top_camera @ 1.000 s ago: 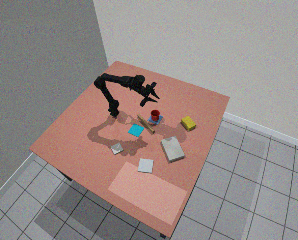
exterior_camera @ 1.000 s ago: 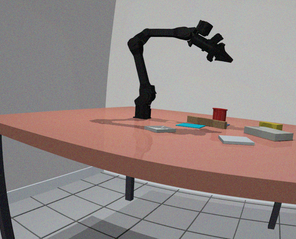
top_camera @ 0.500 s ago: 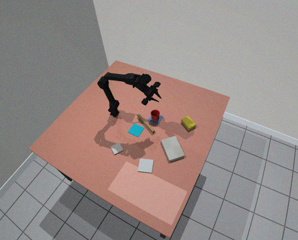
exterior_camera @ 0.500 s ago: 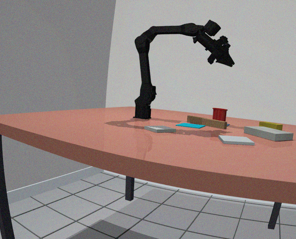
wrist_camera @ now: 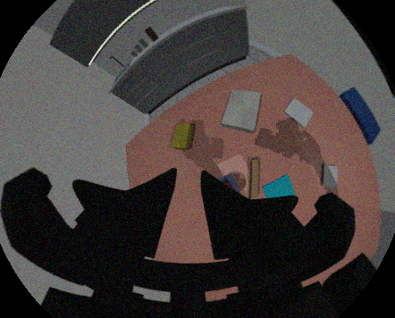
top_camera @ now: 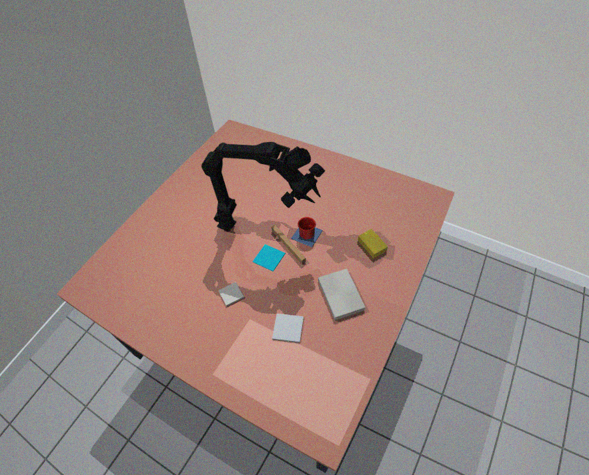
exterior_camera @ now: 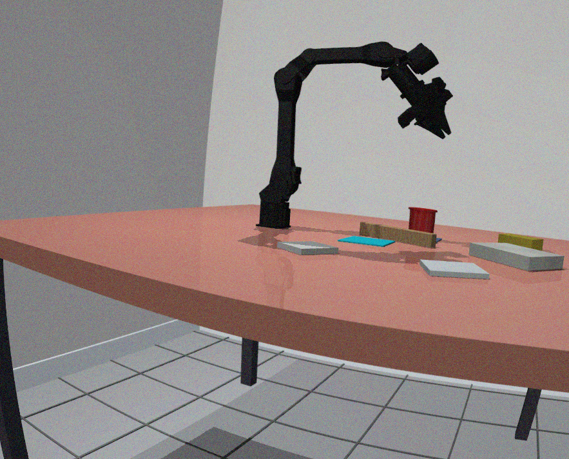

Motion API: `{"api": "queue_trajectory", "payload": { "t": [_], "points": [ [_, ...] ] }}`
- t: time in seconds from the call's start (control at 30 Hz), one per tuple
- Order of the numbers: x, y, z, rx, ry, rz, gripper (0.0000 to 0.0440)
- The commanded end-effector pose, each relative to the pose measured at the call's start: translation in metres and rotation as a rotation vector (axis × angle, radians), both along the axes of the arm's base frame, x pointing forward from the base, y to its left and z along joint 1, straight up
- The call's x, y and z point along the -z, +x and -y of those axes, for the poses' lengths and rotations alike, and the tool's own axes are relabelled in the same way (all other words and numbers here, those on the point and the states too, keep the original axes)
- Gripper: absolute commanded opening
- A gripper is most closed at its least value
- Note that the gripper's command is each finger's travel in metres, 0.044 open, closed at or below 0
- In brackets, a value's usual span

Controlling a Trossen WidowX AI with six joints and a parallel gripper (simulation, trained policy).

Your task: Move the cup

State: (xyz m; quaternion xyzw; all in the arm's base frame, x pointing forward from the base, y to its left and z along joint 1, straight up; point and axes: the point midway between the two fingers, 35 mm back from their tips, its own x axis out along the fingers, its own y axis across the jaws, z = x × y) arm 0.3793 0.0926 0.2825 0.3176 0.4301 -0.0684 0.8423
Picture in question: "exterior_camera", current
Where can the olive yellow rectangular block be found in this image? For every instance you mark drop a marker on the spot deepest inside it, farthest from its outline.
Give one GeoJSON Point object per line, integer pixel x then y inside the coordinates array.
{"type": "Point", "coordinates": [521, 240]}

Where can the brown rectangular bar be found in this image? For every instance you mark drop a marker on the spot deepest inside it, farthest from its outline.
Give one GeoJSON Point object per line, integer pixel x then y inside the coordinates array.
{"type": "Point", "coordinates": [398, 234]}

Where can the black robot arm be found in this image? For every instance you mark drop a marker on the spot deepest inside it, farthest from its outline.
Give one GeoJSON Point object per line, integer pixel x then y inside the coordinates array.
{"type": "Point", "coordinates": [285, 175]}

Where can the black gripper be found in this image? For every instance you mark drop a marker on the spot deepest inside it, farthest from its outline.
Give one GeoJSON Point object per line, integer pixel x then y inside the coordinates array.
{"type": "Point", "coordinates": [429, 114]}

